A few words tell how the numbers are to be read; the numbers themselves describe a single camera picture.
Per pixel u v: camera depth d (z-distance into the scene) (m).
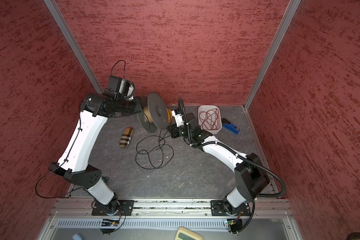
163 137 1.03
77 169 0.42
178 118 0.72
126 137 0.97
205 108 1.14
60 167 0.41
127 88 0.52
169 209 0.76
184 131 0.70
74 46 0.85
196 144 0.61
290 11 0.73
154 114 0.68
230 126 1.04
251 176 0.44
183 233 0.66
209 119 1.11
